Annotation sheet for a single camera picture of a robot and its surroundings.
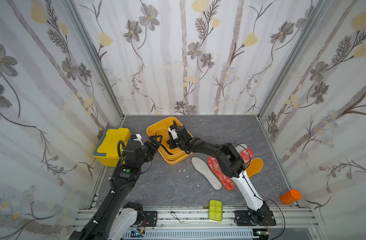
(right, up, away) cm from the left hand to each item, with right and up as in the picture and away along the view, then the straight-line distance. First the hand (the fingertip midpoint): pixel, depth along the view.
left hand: (162, 140), depth 76 cm
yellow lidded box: (-32, -7, +6) cm, 33 cm away
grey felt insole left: (+23, -19, +16) cm, 34 cm away
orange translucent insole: (-2, 0, +26) cm, 27 cm away
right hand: (0, 0, +21) cm, 21 cm away
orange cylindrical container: (+65, -28, -3) cm, 71 cm away
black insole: (0, -8, +22) cm, 23 cm away
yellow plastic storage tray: (+2, -11, +20) cm, 23 cm away
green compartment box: (+28, -37, +1) cm, 46 cm away
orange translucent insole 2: (+57, -19, +19) cm, 63 cm away
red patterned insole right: (+52, -12, +20) cm, 57 cm away
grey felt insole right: (+50, -7, +25) cm, 56 cm away
